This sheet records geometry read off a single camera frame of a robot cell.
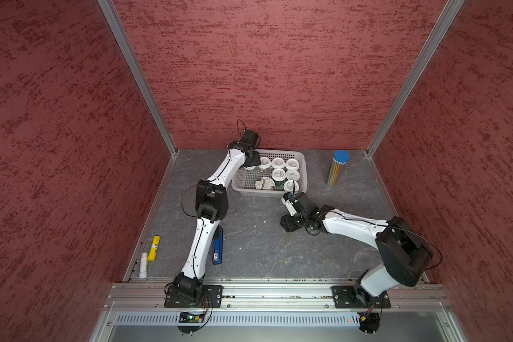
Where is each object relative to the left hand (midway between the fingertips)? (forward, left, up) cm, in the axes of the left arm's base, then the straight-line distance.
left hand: (250, 164), depth 103 cm
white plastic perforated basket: (-5, +4, -8) cm, 10 cm away
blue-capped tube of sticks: (-5, -41, +10) cm, 42 cm away
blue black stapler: (-40, +11, -4) cm, 42 cm away
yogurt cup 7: (-2, 0, -1) cm, 2 cm away
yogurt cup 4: (-6, -14, -1) cm, 15 cm away
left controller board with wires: (-62, +20, -10) cm, 66 cm away
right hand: (-29, -17, -6) cm, 34 cm away
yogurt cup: (+2, -8, -1) cm, 8 cm away
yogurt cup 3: (0, -21, 0) cm, 21 cm away
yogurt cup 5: (-5, -21, -2) cm, 22 cm away
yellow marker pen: (-42, +37, -7) cm, 57 cm away
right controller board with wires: (-63, -43, -8) cm, 77 cm away
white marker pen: (-47, +39, -7) cm, 61 cm away
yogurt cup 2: (+3, -14, -2) cm, 14 cm away
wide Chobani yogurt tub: (-9, -8, -3) cm, 13 cm away
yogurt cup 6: (-12, -18, -2) cm, 22 cm away
